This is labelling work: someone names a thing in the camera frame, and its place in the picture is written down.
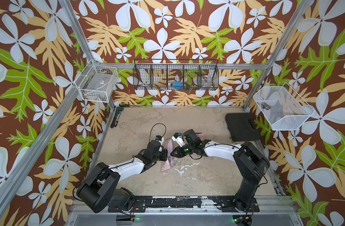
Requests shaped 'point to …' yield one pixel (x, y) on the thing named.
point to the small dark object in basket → (265, 106)
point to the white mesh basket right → (284, 108)
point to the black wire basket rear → (176, 74)
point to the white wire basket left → (97, 82)
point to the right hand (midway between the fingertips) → (171, 153)
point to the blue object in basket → (177, 85)
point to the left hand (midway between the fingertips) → (168, 149)
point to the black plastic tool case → (241, 127)
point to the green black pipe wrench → (118, 109)
